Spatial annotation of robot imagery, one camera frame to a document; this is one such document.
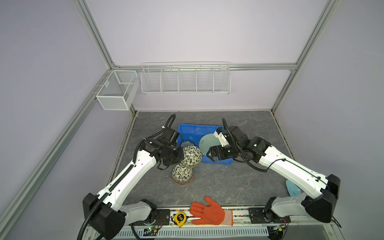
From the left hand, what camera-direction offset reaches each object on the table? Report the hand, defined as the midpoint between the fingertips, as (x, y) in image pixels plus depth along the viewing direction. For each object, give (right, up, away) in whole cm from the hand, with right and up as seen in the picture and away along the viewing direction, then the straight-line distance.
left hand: (182, 161), depth 74 cm
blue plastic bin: (+6, +12, +31) cm, 34 cm away
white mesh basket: (-47, +40, +26) cm, 67 cm away
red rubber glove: (+15, -27, 0) cm, 30 cm away
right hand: (+15, +4, 0) cm, 16 cm away
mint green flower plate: (+13, +7, +25) cm, 29 cm away
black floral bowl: (+5, +1, +5) cm, 7 cm away
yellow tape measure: (-1, -27, -2) cm, 27 cm away
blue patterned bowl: (+1, +7, +22) cm, 23 cm away
